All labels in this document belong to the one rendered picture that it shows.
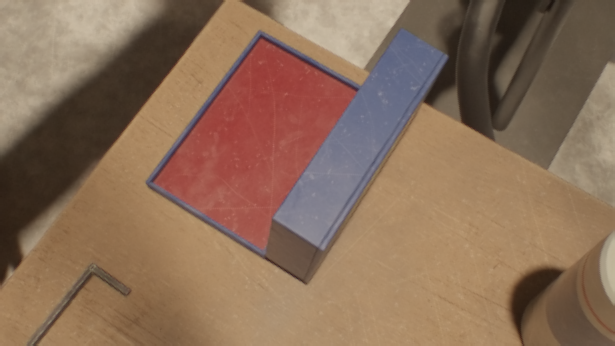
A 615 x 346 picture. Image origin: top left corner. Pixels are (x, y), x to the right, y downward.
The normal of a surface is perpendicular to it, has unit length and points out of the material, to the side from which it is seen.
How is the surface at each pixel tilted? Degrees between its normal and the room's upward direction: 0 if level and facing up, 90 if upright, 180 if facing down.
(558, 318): 90
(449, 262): 0
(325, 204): 6
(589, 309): 90
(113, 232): 0
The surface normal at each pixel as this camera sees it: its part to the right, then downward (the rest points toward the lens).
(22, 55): 0.00, -0.37
